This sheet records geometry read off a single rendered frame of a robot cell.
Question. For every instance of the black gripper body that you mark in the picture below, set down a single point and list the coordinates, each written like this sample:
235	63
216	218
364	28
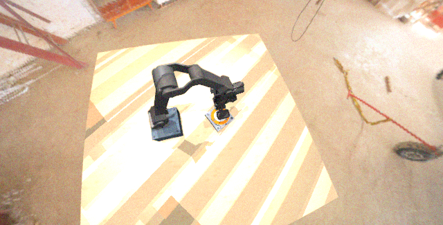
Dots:
221	114

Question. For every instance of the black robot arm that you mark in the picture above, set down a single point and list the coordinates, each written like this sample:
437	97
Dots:
167	87

